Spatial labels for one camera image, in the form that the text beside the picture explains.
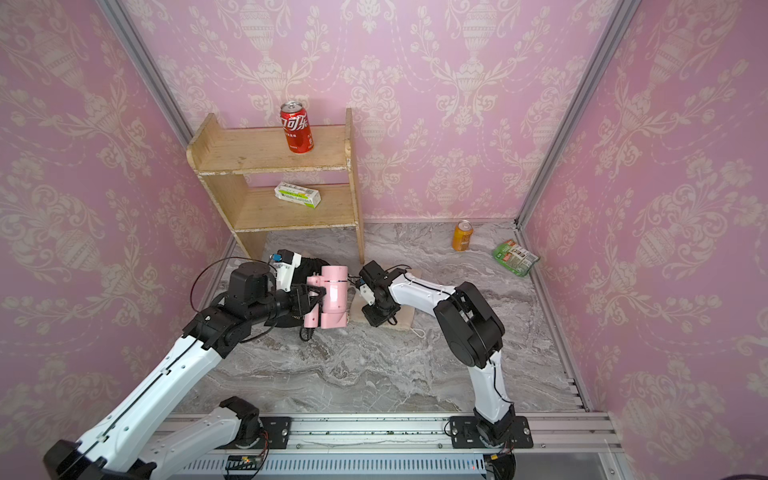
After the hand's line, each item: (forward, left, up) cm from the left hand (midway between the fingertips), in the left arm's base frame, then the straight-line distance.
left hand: (322, 292), depth 73 cm
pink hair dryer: (-3, -2, -3) cm, 5 cm away
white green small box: (+35, +13, +2) cm, 38 cm away
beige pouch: (+5, -21, -22) cm, 31 cm away
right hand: (+5, -12, -22) cm, 26 cm away
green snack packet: (+29, -62, -21) cm, 71 cm away
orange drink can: (+34, -42, -14) cm, 56 cm away
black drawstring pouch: (-5, +2, +6) cm, 8 cm away
